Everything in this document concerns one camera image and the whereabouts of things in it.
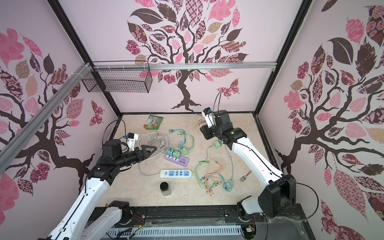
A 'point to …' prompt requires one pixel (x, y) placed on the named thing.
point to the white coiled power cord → (158, 140)
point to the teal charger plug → (169, 151)
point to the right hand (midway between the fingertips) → (205, 125)
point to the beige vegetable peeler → (198, 118)
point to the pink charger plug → (203, 123)
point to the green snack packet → (153, 122)
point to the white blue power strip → (176, 174)
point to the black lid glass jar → (164, 188)
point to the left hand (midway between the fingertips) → (154, 152)
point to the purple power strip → (181, 161)
